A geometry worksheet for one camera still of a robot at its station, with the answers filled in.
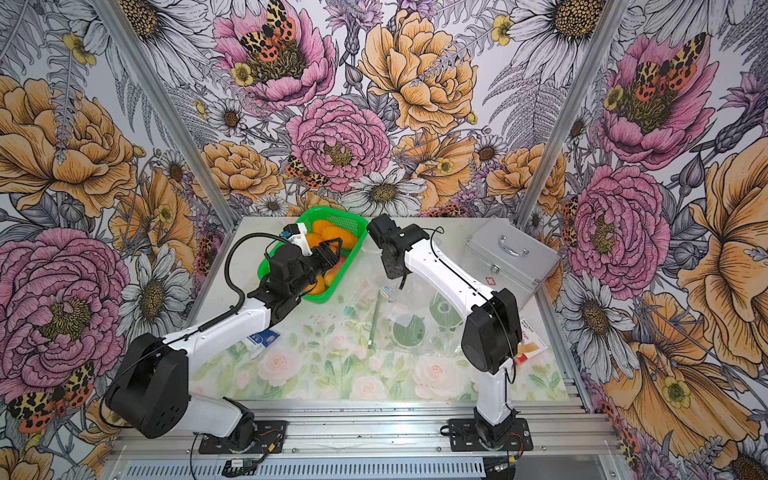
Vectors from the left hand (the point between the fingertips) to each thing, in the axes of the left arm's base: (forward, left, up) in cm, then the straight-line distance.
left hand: (338, 249), depth 84 cm
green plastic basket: (+29, +6, -16) cm, 34 cm away
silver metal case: (+3, -48, -6) cm, 49 cm away
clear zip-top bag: (-7, -12, -22) cm, 26 cm away
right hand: (-4, -19, -5) cm, 20 cm away
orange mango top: (+18, +7, -11) cm, 22 cm away
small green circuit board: (-47, +22, -25) cm, 58 cm away
